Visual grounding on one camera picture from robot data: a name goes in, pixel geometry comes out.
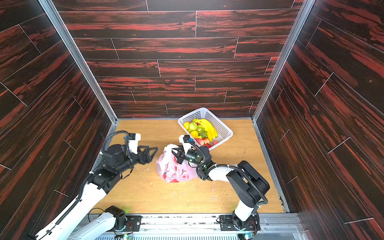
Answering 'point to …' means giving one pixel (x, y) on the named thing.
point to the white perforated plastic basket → (224, 132)
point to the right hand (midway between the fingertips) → (170, 145)
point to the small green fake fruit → (200, 129)
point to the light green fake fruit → (192, 126)
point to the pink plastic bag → (169, 170)
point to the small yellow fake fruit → (186, 125)
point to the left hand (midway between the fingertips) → (154, 148)
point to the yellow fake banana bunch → (210, 129)
